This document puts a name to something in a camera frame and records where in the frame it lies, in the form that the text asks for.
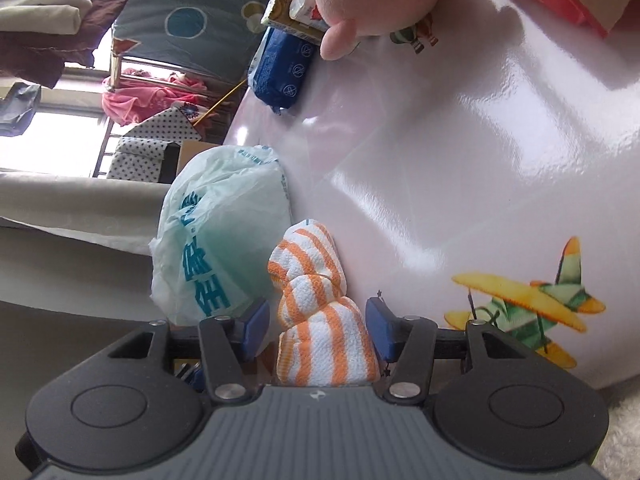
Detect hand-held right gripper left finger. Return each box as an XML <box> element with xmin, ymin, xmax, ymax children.
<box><xmin>107</xmin><ymin>297</ymin><xmax>271</xmax><ymax>406</ymax></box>

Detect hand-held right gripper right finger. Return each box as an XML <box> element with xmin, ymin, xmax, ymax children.
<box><xmin>366</xmin><ymin>297</ymin><xmax>541</xmax><ymax>405</ymax></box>

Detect orange striped towel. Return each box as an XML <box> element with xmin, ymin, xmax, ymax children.
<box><xmin>267</xmin><ymin>219</ymin><xmax>381</xmax><ymax>388</ymax></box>

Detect white green plastic bag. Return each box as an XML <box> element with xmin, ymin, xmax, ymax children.
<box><xmin>149</xmin><ymin>144</ymin><xmax>293</xmax><ymax>328</ymax></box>

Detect brown cardboard box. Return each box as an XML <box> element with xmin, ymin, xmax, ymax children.
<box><xmin>160</xmin><ymin>140</ymin><xmax>221</xmax><ymax>186</ymax></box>

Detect yellow carton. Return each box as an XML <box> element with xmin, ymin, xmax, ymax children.
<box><xmin>260</xmin><ymin>0</ymin><xmax>326</xmax><ymax>41</ymax></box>

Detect white curtain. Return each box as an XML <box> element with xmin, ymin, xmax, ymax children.
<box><xmin>0</xmin><ymin>170</ymin><xmax>173</xmax><ymax>306</ymax></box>

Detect star print cloth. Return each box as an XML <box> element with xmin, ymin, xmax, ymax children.
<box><xmin>105</xmin><ymin>105</ymin><xmax>201</xmax><ymax>181</ymax></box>

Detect yellow pole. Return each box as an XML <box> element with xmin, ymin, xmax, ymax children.
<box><xmin>192</xmin><ymin>79</ymin><xmax>249</xmax><ymax>128</ymax></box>

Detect pink hanging clothes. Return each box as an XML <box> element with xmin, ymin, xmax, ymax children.
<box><xmin>100</xmin><ymin>65</ymin><xmax>216</xmax><ymax>126</ymax></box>

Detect blue tissue packet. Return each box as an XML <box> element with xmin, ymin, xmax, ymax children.
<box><xmin>247</xmin><ymin>27</ymin><xmax>318</xmax><ymax>113</ymax></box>

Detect metal clothes rack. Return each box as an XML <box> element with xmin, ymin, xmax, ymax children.
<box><xmin>90</xmin><ymin>52</ymin><xmax>241</xmax><ymax>178</ymax></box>

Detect blue circle print blanket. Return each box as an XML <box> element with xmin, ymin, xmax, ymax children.
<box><xmin>112</xmin><ymin>0</ymin><xmax>326</xmax><ymax>86</ymax></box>

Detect grey hanging garment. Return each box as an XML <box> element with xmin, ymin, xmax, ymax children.
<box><xmin>0</xmin><ymin>82</ymin><xmax>43</xmax><ymax>137</ymax></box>

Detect brown cloth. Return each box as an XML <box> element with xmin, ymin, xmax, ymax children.
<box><xmin>0</xmin><ymin>0</ymin><xmax>136</xmax><ymax>91</ymax></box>

